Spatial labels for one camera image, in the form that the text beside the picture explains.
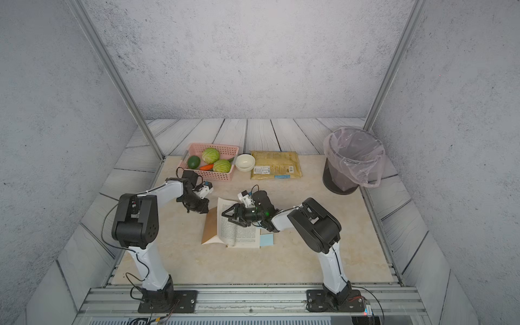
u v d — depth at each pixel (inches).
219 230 31.7
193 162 44.5
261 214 30.4
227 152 46.9
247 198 34.9
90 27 29.2
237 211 31.9
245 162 45.1
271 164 45.1
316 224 21.2
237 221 32.5
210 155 44.8
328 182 41.4
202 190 35.9
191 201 33.1
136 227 20.3
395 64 32.7
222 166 42.2
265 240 34.4
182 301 28.7
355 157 38.7
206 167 44.8
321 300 28.3
